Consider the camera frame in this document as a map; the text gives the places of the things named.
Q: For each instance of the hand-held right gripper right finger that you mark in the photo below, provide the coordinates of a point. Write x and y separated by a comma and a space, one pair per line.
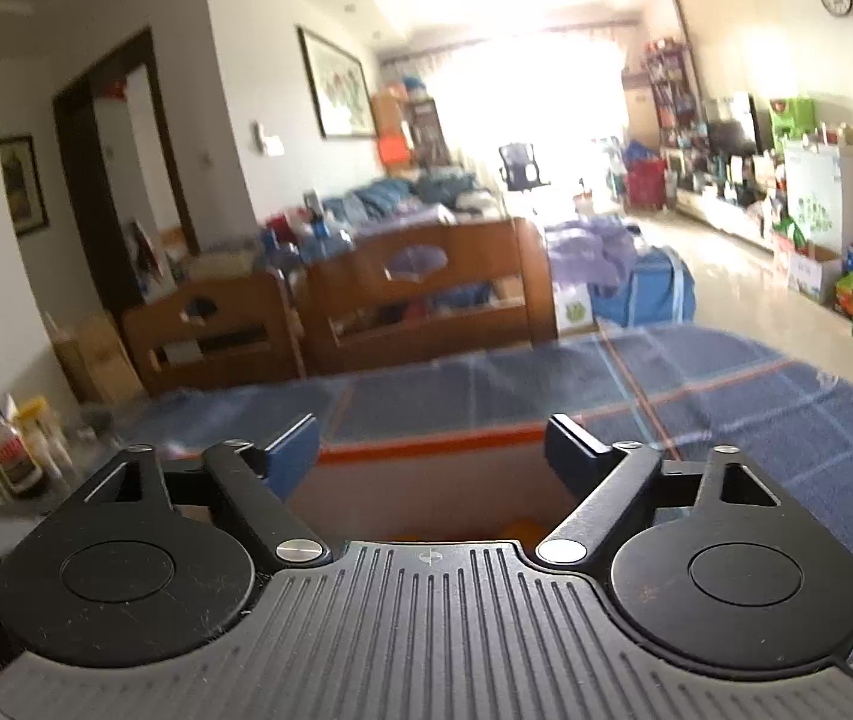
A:
573, 457

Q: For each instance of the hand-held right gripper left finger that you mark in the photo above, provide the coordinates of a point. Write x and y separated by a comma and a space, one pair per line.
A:
295, 457

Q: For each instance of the small white green carton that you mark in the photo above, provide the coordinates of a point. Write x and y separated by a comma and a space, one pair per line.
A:
573, 309

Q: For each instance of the blue patterned tablecloth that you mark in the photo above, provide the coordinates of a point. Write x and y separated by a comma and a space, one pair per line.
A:
734, 427

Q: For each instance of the blue storage bag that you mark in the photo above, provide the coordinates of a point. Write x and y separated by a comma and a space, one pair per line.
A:
644, 292

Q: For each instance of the wooden chair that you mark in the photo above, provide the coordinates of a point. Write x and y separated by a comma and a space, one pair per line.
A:
171, 315
501, 277

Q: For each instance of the purple blanket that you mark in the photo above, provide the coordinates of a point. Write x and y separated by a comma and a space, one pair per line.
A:
591, 247

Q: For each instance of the brown cardboard box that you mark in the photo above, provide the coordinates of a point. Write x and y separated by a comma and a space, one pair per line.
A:
96, 360

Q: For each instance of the yellow-capped bottle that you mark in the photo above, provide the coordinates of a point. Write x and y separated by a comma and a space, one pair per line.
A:
40, 427

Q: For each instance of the pile of blue bedding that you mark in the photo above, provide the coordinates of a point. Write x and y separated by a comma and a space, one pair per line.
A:
396, 199

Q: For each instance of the dark glass bottle black cap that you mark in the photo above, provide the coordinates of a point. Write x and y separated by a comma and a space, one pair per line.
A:
12, 459

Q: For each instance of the red basket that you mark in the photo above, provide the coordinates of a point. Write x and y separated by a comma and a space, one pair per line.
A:
645, 184

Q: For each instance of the white low tv cabinet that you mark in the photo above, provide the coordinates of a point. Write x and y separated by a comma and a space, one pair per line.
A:
726, 214

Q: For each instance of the dark office chair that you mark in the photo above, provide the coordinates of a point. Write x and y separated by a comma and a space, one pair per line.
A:
520, 165

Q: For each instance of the white printed carton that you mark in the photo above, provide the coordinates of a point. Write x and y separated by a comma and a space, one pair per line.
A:
815, 276

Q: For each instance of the orange storage boxes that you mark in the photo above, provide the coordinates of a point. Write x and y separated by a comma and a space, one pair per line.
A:
390, 127

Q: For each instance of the dark bookcase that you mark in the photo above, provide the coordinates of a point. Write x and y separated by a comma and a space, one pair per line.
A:
430, 131

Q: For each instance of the black television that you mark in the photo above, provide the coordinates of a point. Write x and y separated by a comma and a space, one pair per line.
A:
732, 127

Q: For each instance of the white cabinet green print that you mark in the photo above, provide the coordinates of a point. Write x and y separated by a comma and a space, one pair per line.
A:
831, 195

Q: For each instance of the tall cluttered shelf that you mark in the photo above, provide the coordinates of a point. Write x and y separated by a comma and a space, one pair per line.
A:
672, 97

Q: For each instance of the small dark framed picture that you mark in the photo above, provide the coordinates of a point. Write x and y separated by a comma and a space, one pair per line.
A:
23, 184

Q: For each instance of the white wall switch panel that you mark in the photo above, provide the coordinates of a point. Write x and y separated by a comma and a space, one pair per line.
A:
267, 141

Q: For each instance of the dark wooden door frame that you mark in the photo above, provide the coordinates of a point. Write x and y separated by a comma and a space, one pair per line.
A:
78, 187

